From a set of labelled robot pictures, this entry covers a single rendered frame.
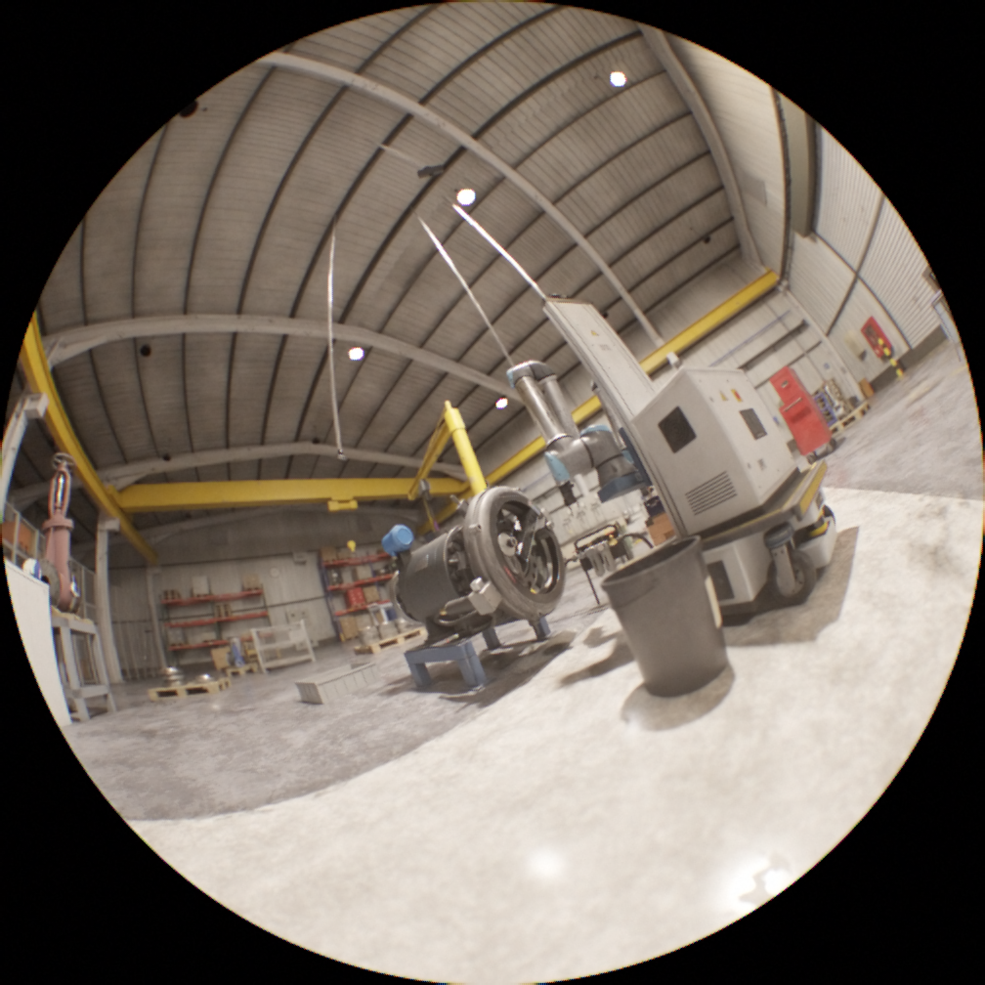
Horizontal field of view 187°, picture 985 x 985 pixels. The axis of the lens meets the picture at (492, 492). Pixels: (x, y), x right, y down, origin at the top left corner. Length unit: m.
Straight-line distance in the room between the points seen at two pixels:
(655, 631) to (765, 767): 0.43
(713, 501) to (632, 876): 0.99
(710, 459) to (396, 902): 1.30
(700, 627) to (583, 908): 0.64
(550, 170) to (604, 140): 1.86
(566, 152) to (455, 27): 4.40
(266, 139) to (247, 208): 1.63
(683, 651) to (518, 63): 9.18
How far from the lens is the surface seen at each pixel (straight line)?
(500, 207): 9.08
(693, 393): 1.04
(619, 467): 1.33
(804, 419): 4.55
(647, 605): 0.76
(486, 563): 1.33
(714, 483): 1.05
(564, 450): 1.34
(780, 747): 0.65
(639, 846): 0.57
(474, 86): 8.42
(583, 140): 9.64
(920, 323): 9.72
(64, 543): 4.36
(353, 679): 2.55
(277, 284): 8.78
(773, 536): 1.00
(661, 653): 0.81
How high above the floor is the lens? 0.48
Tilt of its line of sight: 16 degrees up
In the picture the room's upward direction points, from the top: 22 degrees counter-clockwise
